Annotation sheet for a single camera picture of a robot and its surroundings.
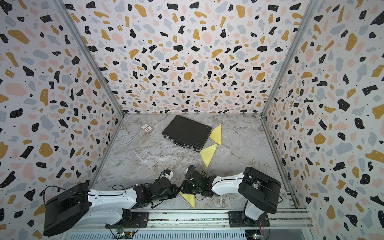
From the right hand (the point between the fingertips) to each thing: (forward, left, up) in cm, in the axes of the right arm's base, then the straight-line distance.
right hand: (180, 190), depth 82 cm
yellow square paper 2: (+39, -21, -1) cm, 45 cm away
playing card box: (+43, +30, +1) cm, 52 cm away
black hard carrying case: (+38, 0, +2) cm, 38 cm away
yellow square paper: (+25, -15, -3) cm, 29 cm away
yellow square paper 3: (-4, -6, -1) cm, 7 cm away
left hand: (0, -2, 0) cm, 2 cm away
